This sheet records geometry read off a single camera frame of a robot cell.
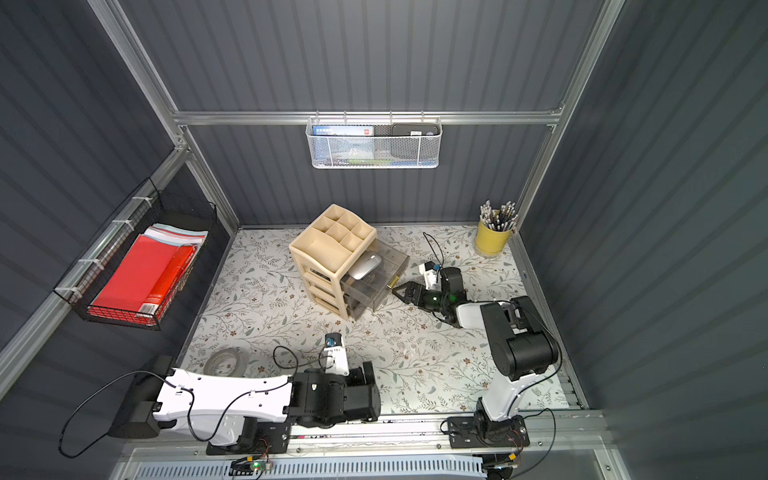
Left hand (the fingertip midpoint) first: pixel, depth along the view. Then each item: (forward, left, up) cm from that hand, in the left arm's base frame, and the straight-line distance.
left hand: (362, 377), depth 71 cm
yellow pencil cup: (+47, -43, -3) cm, 63 cm away
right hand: (+26, -10, -5) cm, 28 cm away
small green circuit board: (-16, +24, -11) cm, 31 cm away
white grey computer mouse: (+31, +1, +5) cm, 31 cm away
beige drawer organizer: (+30, +12, +10) cm, 34 cm away
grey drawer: (+27, -2, -1) cm, 27 cm away
